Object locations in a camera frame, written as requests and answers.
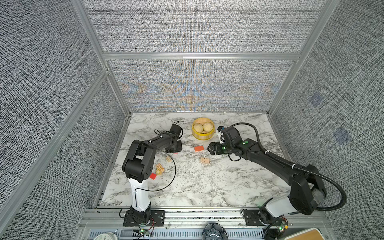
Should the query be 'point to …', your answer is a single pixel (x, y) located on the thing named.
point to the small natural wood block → (169, 159)
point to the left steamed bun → (198, 127)
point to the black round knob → (214, 231)
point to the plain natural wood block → (204, 160)
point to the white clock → (107, 236)
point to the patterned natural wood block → (159, 169)
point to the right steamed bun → (208, 126)
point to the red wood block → (152, 175)
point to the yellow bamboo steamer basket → (203, 128)
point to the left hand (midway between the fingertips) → (177, 149)
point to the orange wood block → (198, 148)
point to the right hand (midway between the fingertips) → (214, 146)
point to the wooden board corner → (310, 234)
